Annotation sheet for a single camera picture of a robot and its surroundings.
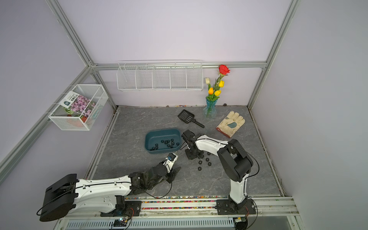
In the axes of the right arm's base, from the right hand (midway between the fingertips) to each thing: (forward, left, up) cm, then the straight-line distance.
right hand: (192, 154), depth 93 cm
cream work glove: (+24, -30, 0) cm, 39 cm away
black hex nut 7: (+10, +18, 0) cm, 20 cm away
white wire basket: (+5, +66, +30) cm, 73 cm away
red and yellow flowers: (+28, -14, +28) cm, 42 cm away
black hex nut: (+1, -11, 0) cm, 11 cm away
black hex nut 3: (-6, -4, +1) cm, 7 cm away
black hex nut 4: (-10, -4, 0) cm, 10 cm away
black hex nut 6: (+8, +10, 0) cm, 13 cm away
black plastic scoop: (+33, +3, -1) cm, 33 cm away
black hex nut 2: (-4, -10, 0) cm, 10 cm away
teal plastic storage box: (+13, +28, 0) cm, 31 cm away
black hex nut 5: (+10, +21, 0) cm, 23 cm away
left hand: (-11, +9, +10) cm, 18 cm away
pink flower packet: (+12, +60, +35) cm, 70 cm away
